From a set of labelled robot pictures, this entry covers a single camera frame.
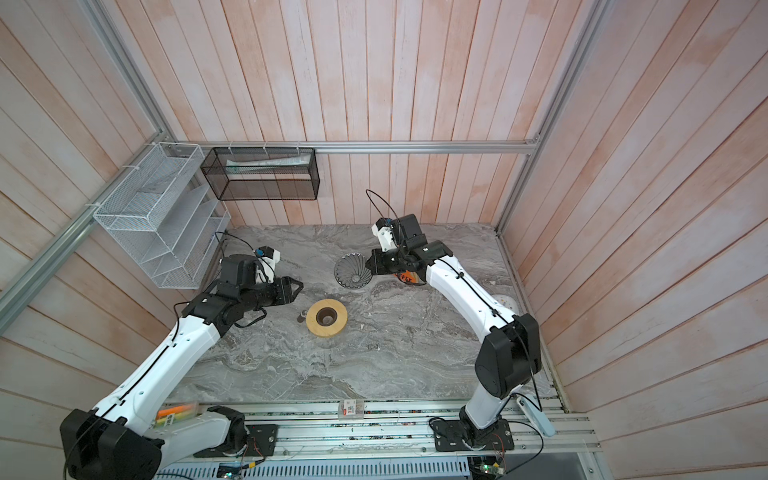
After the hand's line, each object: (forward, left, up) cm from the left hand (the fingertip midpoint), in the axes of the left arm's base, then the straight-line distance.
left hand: (297, 292), depth 78 cm
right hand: (+8, -18, +2) cm, 20 cm away
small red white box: (-25, -15, -18) cm, 34 cm away
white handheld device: (-28, -63, -16) cm, 70 cm away
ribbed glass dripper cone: (+8, -14, -1) cm, 16 cm away
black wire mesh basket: (+44, +18, +7) cm, 48 cm away
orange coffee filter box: (+18, -33, -19) cm, 42 cm away
